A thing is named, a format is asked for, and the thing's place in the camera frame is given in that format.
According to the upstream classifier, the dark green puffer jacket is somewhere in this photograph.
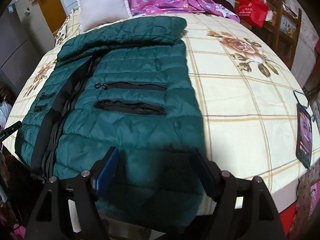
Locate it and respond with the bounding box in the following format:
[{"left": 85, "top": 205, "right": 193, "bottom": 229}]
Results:
[{"left": 15, "top": 16, "right": 206, "bottom": 231}]

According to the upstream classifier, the cream floral plaid bed sheet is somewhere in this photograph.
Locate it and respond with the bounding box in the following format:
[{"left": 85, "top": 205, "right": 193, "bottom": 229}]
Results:
[{"left": 2, "top": 7, "right": 318, "bottom": 221}]

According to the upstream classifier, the grey refrigerator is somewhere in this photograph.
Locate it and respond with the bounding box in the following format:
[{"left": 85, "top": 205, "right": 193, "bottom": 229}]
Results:
[{"left": 0, "top": 5, "right": 41, "bottom": 94}]

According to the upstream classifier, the wooden shelf chair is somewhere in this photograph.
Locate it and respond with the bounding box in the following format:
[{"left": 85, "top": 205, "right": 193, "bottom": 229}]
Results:
[{"left": 263, "top": 0, "right": 302, "bottom": 69}]

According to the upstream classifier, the red shopping bag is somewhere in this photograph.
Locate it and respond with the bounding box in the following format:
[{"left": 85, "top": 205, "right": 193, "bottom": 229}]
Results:
[{"left": 237, "top": 0, "right": 268, "bottom": 28}]

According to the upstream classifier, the white square pillow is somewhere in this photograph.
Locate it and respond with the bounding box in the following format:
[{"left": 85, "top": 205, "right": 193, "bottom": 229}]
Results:
[{"left": 77, "top": 0, "right": 132, "bottom": 34}]

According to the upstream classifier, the smartphone with lanyard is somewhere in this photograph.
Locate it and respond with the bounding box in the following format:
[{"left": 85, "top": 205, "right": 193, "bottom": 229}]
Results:
[{"left": 293, "top": 90, "right": 316, "bottom": 168}]

